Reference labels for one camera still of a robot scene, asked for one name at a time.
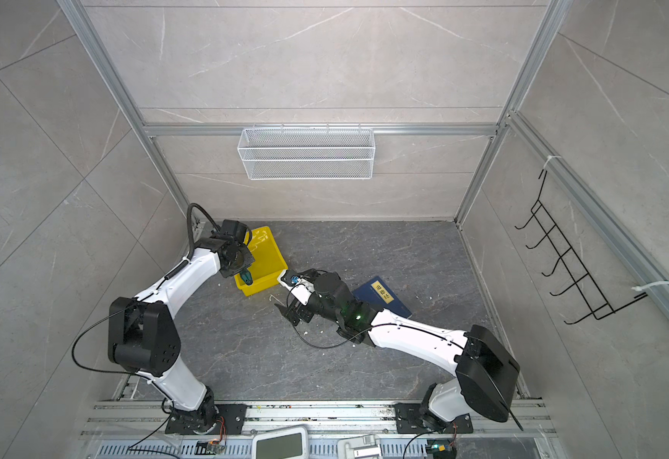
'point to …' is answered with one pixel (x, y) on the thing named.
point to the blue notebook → (377, 292)
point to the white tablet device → (290, 444)
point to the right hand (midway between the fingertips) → (289, 285)
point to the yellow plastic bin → (269, 262)
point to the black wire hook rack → (600, 308)
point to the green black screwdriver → (247, 276)
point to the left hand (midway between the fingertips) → (243, 255)
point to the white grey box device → (364, 447)
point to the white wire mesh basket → (307, 153)
